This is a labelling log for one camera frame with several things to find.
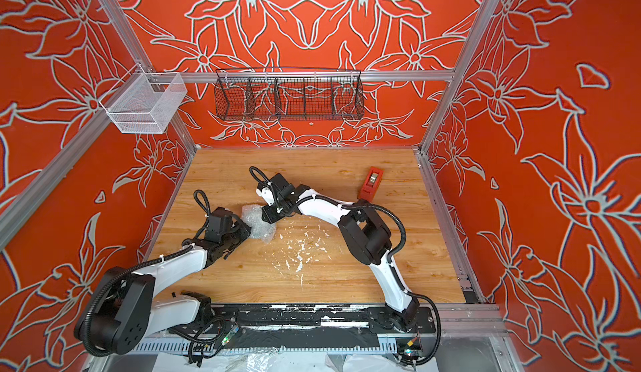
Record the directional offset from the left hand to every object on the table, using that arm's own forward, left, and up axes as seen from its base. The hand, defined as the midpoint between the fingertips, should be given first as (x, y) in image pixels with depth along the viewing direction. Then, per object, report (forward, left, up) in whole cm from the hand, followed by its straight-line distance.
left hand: (252, 224), depth 91 cm
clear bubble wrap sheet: (-3, -4, +2) cm, 5 cm away
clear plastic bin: (+32, +43, +30) cm, 61 cm away
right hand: (+4, -5, +5) cm, 8 cm away
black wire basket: (+46, -9, +27) cm, 54 cm away
